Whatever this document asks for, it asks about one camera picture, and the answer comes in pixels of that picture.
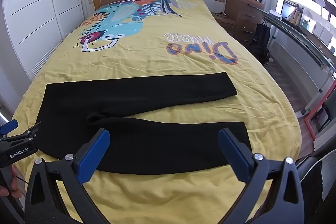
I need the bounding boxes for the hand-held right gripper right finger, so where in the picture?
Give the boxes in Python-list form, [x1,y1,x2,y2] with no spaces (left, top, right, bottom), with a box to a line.
[218,128,323,224]

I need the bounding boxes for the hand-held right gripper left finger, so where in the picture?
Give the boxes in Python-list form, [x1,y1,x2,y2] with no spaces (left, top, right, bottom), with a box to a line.
[24,128,111,224]

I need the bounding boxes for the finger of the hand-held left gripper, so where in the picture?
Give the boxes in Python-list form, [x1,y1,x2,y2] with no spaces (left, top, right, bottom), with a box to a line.
[0,122,43,146]
[0,119,19,141]

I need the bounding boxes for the black pants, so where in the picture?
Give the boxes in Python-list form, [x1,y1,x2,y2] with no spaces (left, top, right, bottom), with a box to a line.
[35,72,252,175]

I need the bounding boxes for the person's left hand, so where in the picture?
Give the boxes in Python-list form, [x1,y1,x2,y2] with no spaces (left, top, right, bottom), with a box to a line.
[0,165,19,198]

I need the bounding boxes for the white and black office chair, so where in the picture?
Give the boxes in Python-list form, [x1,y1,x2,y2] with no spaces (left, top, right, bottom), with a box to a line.
[297,148,336,224]

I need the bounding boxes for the dark chair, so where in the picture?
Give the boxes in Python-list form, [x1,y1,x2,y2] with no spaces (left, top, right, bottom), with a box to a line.
[315,105,334,133]

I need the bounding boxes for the black backpack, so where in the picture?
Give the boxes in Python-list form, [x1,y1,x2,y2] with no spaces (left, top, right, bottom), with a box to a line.
[247,43,271,66]

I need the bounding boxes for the yellow printed bed cover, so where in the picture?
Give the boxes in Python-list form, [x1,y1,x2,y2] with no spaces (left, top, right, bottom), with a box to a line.
[12,0,302,224]

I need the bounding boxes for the black tote bag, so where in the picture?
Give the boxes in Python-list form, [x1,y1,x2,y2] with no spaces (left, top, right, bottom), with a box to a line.
[253,21,271,44]

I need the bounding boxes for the white wardrobe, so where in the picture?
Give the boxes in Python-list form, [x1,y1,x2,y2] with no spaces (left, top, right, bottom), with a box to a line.
[0,0,84,77]

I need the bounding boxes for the wooden nightstand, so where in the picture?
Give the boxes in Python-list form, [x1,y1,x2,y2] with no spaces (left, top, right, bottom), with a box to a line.
[214,13,238,36]

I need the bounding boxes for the long grey desk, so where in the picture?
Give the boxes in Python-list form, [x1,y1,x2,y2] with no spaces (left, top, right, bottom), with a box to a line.
[262,9,336,75]

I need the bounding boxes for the wooden chest of drawers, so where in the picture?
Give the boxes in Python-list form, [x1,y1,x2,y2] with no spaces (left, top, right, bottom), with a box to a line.
[225,0,265,42]

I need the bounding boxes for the stack of paper folders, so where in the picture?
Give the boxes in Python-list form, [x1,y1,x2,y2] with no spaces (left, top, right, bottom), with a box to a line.
[288,7,303,25]

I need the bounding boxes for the white storage box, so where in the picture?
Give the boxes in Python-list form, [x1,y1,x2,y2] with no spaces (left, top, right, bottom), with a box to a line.
[312,23,334,41]

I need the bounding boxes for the red metal frame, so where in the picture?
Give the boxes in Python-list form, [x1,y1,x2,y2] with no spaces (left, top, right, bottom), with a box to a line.
[304,80,336,141]

